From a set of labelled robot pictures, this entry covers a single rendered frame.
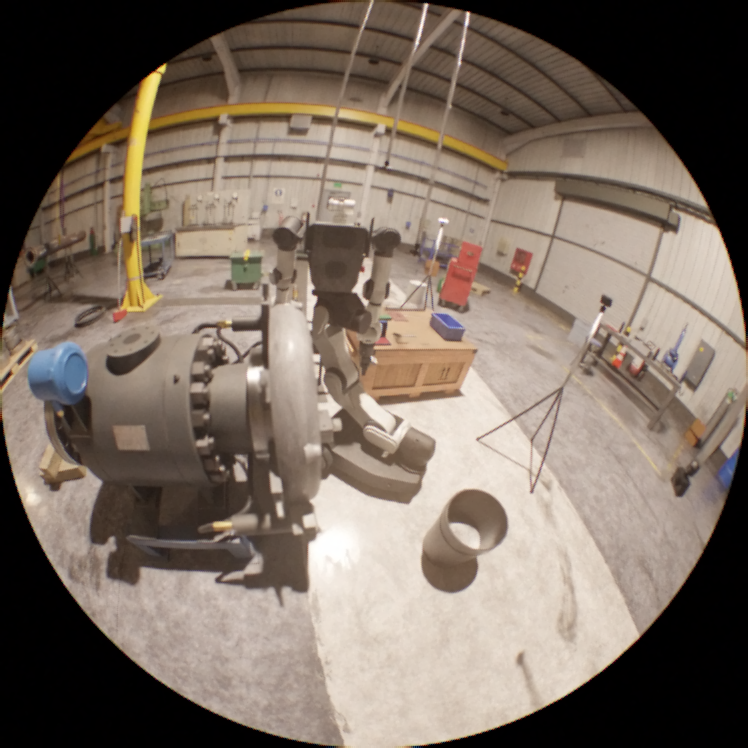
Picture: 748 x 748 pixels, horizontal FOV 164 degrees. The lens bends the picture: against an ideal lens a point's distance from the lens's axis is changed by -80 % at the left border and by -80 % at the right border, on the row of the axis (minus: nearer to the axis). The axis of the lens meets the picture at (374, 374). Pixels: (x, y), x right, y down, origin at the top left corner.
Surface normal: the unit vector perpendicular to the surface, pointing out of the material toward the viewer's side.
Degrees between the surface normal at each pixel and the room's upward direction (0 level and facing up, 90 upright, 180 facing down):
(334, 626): 0
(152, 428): 57
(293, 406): 49
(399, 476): 0
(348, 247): 88
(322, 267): 104
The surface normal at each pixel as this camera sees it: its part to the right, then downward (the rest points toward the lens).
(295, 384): 0.36, -0.26
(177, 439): 0.37, 0.15
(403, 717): 0.18, -0.81
